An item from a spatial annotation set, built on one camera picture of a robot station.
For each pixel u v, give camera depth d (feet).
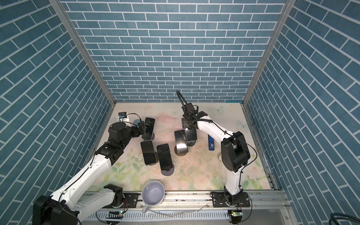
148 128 2.98
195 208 2.38
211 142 3.07
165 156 2.61
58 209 1.23
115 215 2.37
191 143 2.99
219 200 2.41
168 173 2.77
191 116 2.32
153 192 2.52
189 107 2.35
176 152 2.86
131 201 2.42
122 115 2.22
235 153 1.61
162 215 2.32
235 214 2.42
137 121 2.38
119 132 1.90
